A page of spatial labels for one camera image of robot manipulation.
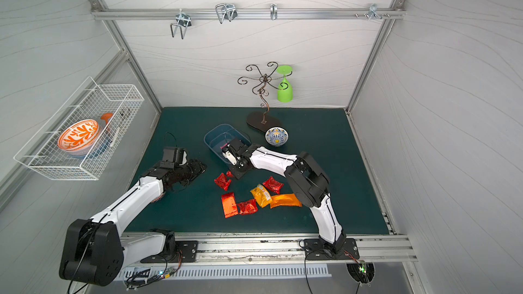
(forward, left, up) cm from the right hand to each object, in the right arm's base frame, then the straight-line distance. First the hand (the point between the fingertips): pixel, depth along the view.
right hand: (237, 168), depth 93 cm
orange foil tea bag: (-13, -22, -2) cm, 25 cm away
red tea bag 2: (-7, -17, -1) cm, 18 cm away
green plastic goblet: (+33, -21, +19) cm, 43 cm away
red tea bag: (-7, +5, +1) cm, 9 cm away
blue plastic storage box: (+19, +13, -1) cm, 23 cm away
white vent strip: (-41, +24, -3) cm, 47 cm away
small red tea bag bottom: (-17, -6, -1) cm, 19 cm away
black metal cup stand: (+30, -8, 0) cm, 31 cm away
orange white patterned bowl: (-9, +45, +33) cm, 57 cm away
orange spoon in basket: (+3, +45, +30) cm, 55 cm away
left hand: (-4, +13, +6) cm, 15 cm away
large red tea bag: (-16, +1, -1) cm, 17 cm away
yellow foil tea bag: (-12, -12, 0) cm, 17 cm away
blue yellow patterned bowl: (+21, -18, -3) cm, 28 cm away
